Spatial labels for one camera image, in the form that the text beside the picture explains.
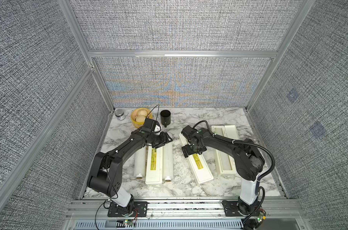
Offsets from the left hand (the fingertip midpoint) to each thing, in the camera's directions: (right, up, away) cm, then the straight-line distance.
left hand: (172, 140), depth 86 cm
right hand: (+12, -6, +5) cm, 14 cm away
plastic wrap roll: (-19, -13, -2) cm, 23 cm away
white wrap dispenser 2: (-10, -17, -8) cm, 21 cm away
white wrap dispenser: (+15, -13, -6) cm, 21 cm away
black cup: (-5, +14, +18) cm, 23 cm away
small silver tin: (-40, +17, +23) cm, 49 cm away
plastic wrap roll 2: (-2, -13, -2) cm, 13 cm away
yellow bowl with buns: (-26, +16, +25) cm, 40 cm away
